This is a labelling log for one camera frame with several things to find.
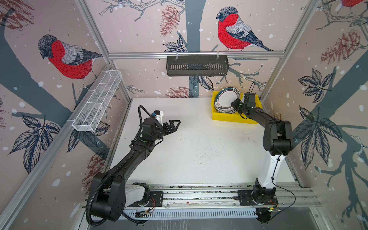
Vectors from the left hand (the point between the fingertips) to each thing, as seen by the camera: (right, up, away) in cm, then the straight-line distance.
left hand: (175, 123), depth 80 cm
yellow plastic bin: (+41, +3, +21) cm, 46 cm away
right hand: (+39, +13, +22) cm, 46 cm away
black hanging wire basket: (+14, +41, +25) cm, 50 cm away
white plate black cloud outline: (+37, +8, +22) cm, 44 cm away
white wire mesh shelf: (-43, +3, -10) cm, 44 cm away
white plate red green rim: (+36, +18, +30) cm, 50 cm away
